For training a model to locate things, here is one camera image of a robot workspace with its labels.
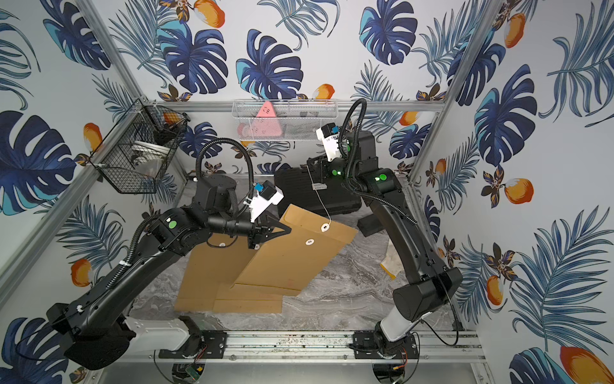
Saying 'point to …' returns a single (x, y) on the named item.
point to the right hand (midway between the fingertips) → (309, 159)
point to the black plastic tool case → (326, 198)
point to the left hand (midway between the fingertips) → (288, 225)
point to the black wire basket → (141, 149)
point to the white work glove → (392, 263)
